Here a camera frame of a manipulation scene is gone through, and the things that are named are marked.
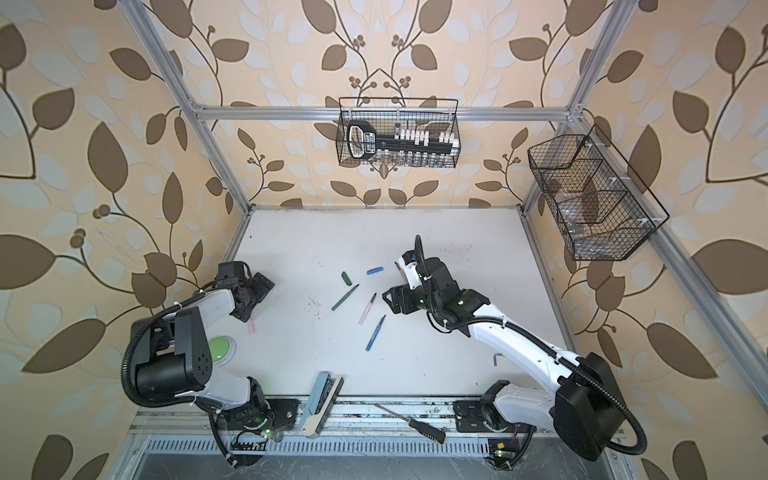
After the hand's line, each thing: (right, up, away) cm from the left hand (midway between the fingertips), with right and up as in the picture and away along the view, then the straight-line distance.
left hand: (264, 290), depth 94 cm
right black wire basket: (+94, +24, -21) cm, 99 cm away
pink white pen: (+33, -6, -1) cm, 34 cm away
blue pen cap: (+35, +5, +8) cm, 36 cm away
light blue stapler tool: (+24, -25, -20) cm, 40 cm away
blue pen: (+36, -12, -5) cm, 38 cm away
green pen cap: (+25, +3, +7) cm, 26 cm away
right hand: (+42, +1, -15) cm, 45 cm away
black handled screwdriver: (+48, -30, -23) cm, 61 cm away
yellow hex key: (+71, -17, -10) cm, 73 cm away
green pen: (+25, -3, +2) cm, 26 cm away
